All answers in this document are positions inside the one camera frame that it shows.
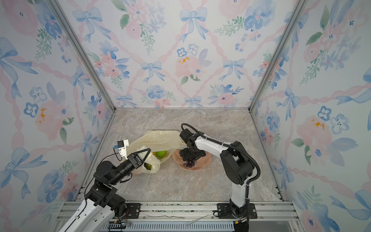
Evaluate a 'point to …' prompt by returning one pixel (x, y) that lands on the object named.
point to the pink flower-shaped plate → (200, 163)
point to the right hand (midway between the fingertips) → (191, 155)
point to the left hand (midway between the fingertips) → (150, 150)
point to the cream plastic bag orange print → (161, 143)
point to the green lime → (161, 154)
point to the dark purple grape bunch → (190, 163)
